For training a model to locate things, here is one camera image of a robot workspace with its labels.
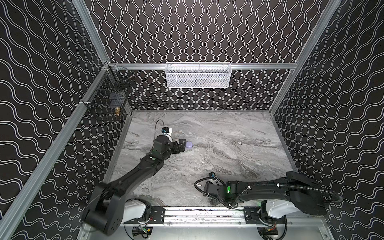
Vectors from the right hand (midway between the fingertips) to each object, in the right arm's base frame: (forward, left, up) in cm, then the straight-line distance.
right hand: (215, 196), depth 81 cm
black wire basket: (+48, +66, +27) cm, 86 cm away
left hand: (+24, +17, +17) cm, 34 cm away
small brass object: (+35, +53, +32) cm, 71 cm away
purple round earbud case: (+32, +16, +3) cm, 36 cm away
